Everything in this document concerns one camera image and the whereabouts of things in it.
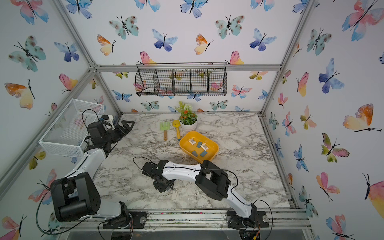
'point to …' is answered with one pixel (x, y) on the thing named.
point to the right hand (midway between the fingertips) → (165, 185)
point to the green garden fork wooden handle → (163, 127)
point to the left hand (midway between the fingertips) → (131, 123)
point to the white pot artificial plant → (188, 118)
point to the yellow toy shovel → (176, 123)
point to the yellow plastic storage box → (187, 147)
